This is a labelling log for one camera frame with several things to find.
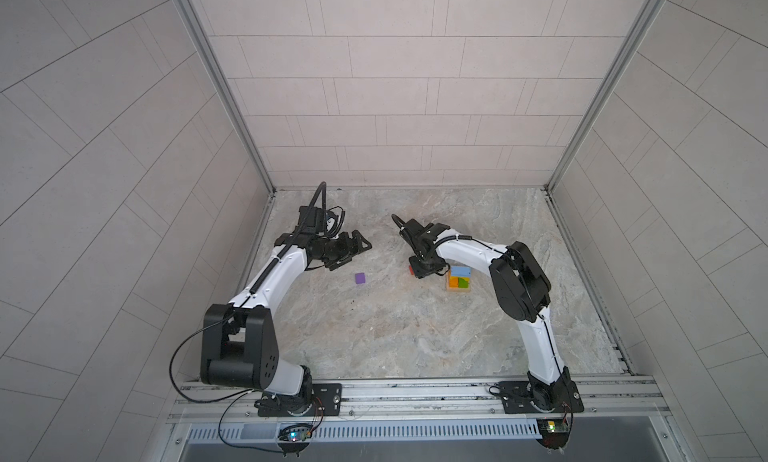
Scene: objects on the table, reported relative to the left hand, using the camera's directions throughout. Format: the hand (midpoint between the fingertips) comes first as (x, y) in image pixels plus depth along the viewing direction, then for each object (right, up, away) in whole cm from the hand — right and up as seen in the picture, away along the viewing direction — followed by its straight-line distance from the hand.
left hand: (367, 245), depth 83 cm
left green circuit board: (-14, -39, -19) cm, 45 cm away
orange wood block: (+26, -11, +6) cm, 29 cm away
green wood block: (+28, -11, +4) cm, 31 cm away
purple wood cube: (-3, -11, +10) cm, 15 cm away
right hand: (+16, -10, +13) cm, 23 cm away
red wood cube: (+13, -7, +3) cm, 15 cm away
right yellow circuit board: (+45, -41, -15) cm, 63 cm away
